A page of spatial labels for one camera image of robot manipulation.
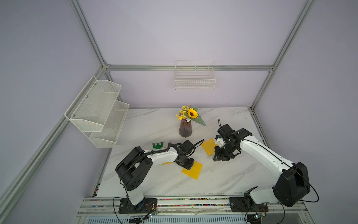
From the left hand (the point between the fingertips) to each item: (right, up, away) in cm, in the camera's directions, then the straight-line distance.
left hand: (188, 167), depth 87 cm
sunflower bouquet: (-1, +34, -5) cm, 34 cm away
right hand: (+16, +6, -8) cm, 20 cm away
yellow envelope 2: (+4, -2, -1) cm, 4 cm away
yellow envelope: (-14, +1, +5) cm, 15 cm away
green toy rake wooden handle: (-21, +12, +8) cm, 26 cm away
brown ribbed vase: (-2, +23, +20) cm, 31 cm away
